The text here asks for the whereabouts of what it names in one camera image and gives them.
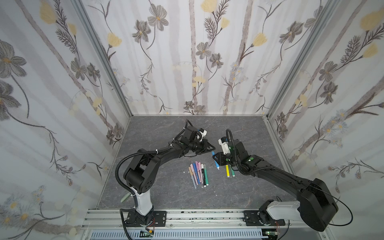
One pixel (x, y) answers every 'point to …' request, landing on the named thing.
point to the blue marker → (216, 163)
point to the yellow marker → (227, 171)
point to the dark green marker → (206, 175)
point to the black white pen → (203, 175)
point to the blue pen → (196, 173)
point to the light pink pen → (192, 166)
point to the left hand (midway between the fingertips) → (212, 145)
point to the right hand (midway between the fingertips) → (211, 153)
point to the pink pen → (201, 172)
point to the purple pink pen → (198, 170)
